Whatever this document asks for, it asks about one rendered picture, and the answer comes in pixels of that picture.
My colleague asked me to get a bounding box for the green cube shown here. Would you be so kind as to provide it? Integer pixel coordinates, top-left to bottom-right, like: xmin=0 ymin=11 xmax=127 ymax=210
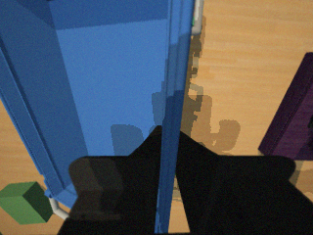
xmin=0 ymin=181 xmax=53 ymax=225

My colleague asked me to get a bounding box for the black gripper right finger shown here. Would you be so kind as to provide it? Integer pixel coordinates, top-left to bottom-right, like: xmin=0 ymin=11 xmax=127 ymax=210
xmin=175 ymin=130 xmax=296 ymax=232

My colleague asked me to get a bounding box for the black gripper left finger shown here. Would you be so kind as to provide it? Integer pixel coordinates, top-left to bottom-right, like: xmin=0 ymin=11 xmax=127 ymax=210
xmin=67 ymin=125 xmax=162 ymax=233

